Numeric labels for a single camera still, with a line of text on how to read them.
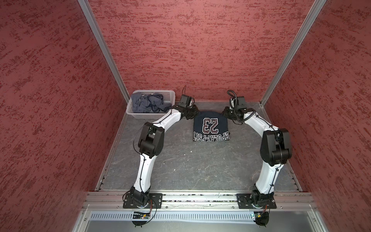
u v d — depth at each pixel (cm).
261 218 71
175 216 77
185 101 80
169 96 118
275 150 52
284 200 76
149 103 110
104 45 86
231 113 86
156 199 74
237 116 71
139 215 73
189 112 85
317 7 71
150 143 57
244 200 74
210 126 98
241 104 77
